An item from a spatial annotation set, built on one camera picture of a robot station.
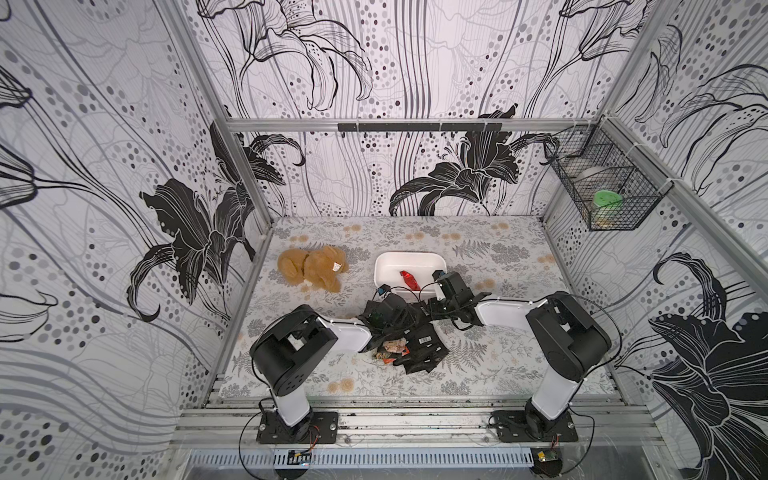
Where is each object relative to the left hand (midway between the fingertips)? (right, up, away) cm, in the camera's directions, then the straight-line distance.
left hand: (420, 319), depth 91 cm
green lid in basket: (+49, +35, -13) cm, 62 cm away
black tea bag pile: (+1, -6, -8) cm, 11 cm away
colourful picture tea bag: (-9, -7, -8) cm, 14 cm away
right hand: (+4, +4, +5) cm, 7 cm away
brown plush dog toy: (-32, +16, +1) cm, 36 cm away
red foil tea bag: (-3, +12, +5) cm, 13 cm away
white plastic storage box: (-2, +14, +5) cm, 15 cm away
